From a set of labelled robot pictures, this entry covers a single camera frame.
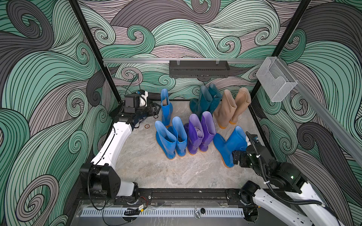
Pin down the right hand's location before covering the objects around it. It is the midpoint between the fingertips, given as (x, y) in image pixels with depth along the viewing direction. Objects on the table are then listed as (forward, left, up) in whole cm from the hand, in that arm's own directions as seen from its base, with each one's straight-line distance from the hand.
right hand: (239, 153), depth 69 cm
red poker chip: (+30, +54, -19) cm, 65 cm away
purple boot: (+8, +22, +5) cm, 24 cm away
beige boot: (+37, -13, 0) cm, 39 cm away
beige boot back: (+31, 0, -5) cm, 31 cm away
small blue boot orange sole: (+28, +37, +5) cm, 46 cm away
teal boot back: (+37, +14, -3) cm, 40 cm away
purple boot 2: (+9, +15, +6) cm, 19 cm away
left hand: (+25, +43, +9) cm, 51 cm away
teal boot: (+35, +6, +4) cm, 36 cm away
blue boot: (+4, +36, +5) cm, 37 cm away
